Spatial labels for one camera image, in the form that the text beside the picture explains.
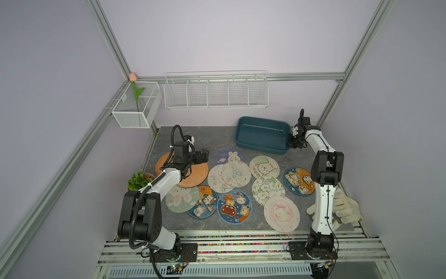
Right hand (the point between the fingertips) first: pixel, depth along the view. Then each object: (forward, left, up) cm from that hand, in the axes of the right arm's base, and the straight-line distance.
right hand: (287, 142), depth 108 cm
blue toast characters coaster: (-39, +34, -4) cm, 52 cm away
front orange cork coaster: (-21, +55, -3) cm, 59 cm away
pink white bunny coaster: (-42, +11, -5) cm, 44 cm away
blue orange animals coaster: (-37, +48, -4) cm, 60 cm away
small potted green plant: (-32, +78, +11) cm, 85 cm away
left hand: (-15, +51, +10) cm, 54 cm away
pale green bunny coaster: (-35, +61, -4) cm, 71 cm away
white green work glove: (-42, -19, -2) cm, 46 cm away
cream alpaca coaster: (-14, +15, -4) cm, 22 cm away
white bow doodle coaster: (-20, +32, -5) cm, 38 cm away
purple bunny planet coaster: (-7, +37, -4) cm, 38 cm away
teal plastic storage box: (+11, +13, -4) cm, 18 cm away
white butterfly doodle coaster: (-24, +44, -5) cm, 51 cm away
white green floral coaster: (-28, +16, -4) cm, 33 cm away
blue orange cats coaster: (-24, -3, -5) cm, 25 cm away
